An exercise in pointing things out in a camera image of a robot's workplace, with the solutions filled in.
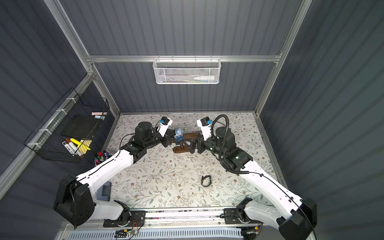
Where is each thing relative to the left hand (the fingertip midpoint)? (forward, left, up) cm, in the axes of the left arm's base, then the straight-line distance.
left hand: (176, 132), depth 77 cm
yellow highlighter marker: (-8, +45, +3) cm, 46 cm away
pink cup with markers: (-7, +42, -12) cm, 44 cm away
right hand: (-9, -7, +7) cm, 13 cm away
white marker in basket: (-12, +47, +4) cm, 49 cm away
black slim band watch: (-14, -17, -24) cm, 33 cm away
